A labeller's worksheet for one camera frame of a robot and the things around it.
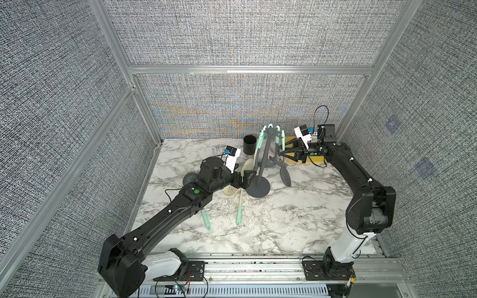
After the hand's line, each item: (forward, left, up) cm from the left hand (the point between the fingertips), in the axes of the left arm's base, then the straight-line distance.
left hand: (251, 167), depth 72 cm
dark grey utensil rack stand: (+7, -7, -27) cm, 29 cm away
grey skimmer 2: (+10, -13, -9) cm, 19 cm away
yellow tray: (+4, -25, -1) cm, 25 cm away
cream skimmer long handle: (+12, -1, -14) cm, 19 cm away
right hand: (+9, -13, +2) cm, 16 cm away
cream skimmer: (-5, +4, -27) cm, 28 cm away
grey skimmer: (+8, -18, -16) cm, 25 cm away
